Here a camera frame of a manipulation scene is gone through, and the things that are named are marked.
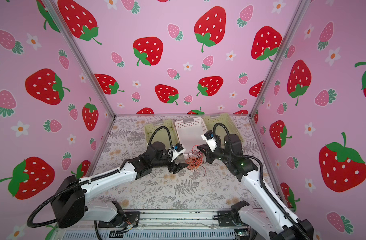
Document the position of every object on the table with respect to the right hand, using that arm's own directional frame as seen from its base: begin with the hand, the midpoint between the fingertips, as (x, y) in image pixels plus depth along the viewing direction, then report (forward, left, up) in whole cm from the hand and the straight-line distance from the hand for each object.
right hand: (198, 146), depth 72 cm
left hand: (-3, +7, -8) cm, 11 cm away
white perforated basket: (+29, +8, -25) cm, 39 cm away
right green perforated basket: (+43, -18, -22) cm, 51 cm away
